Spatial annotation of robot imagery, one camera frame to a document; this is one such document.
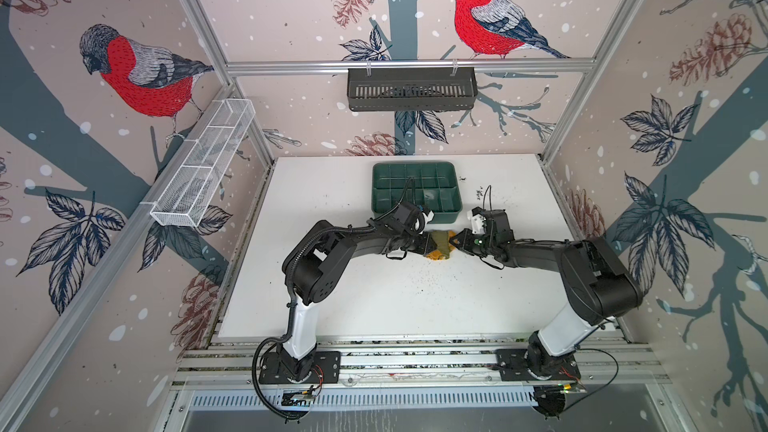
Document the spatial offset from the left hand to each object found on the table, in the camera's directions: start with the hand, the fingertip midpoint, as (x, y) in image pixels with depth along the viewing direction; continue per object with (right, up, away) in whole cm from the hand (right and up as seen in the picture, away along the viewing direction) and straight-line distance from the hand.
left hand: (436, 247), depth 91 cm
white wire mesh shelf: (-64, +16, -21) cm, 70 cm away
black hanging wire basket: (-7, +54, +13) cm, 56 cm away
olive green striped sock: (+2, +1, +4) cm, 5 cm away
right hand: (+5, +1, +4) cm, 6 cm away
